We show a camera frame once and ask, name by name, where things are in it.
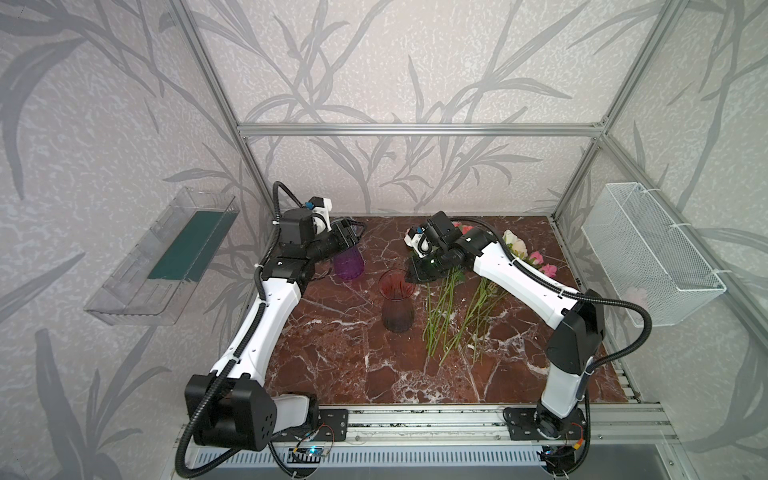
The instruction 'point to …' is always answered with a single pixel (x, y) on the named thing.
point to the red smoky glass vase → (397, 300)
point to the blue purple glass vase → (349, 264)
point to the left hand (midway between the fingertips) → (366, 220)
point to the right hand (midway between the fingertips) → (405, 269)
